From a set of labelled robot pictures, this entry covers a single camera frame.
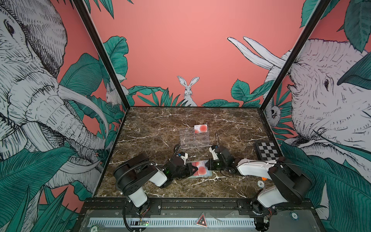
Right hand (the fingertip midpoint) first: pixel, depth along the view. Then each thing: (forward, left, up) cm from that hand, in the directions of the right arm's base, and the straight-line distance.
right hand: (203, 164), depth 87 cm
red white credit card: (-3, +1, -1) cm, 4 cm away
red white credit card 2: (+22, +2, +6) cm, 23 cm away
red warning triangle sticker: (-29, +2, -2) cm, 29 cm away
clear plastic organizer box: (+19, +9, -2) cm, 21 cm away
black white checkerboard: (+10, -43, 0) cm, 44 cm away
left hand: (-3, +2, +1) cm, 4 cm away
